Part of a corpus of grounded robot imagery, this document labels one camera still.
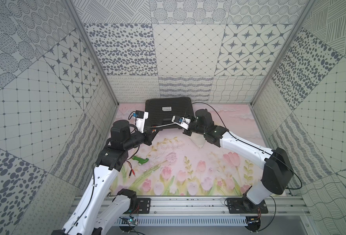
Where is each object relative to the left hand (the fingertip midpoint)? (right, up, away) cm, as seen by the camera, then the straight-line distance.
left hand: (155, 124), depth 67 cm
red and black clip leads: (-17, -29, +19) cm, 39 cm away
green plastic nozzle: (-12, -24, +21) cm, 34 cm away
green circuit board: (-14, -47, +3) cm, 49 cm away
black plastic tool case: (-2, +7, +40) cm, 41 cm away
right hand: (+12, +1, +14) cm, 19 cm away
